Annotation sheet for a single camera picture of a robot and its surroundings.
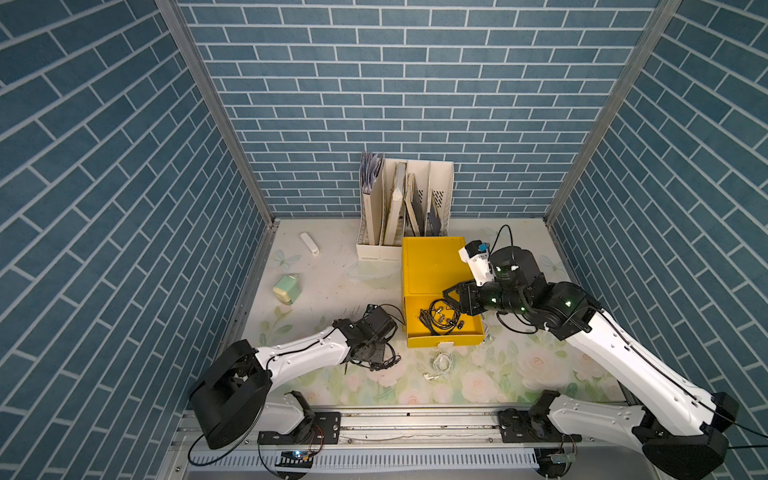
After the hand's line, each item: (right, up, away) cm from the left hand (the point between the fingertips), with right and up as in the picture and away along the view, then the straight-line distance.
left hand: (382, 353), depth 85 cm
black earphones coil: (+12, +12, -9) cm, 19 cm away
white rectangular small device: (-28, +31, +24) cm, 48 cm away
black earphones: (+17, +13, -8) cm, 23 cm away
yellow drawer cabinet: (+13, +26, -5) cm, 29 cm away
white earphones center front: (+17, -3, 0) cm, 17 cm away
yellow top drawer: (+10, +8, -9) cm, 16 cm away
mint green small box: (-30, +18, +7) cm, 35 cm away
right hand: (+17, +20, -17) cm, 32 cm away
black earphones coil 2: (+2, -2, 0) cm, 3 cm away
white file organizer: (+6, +46, +9) cm, 47 cm away
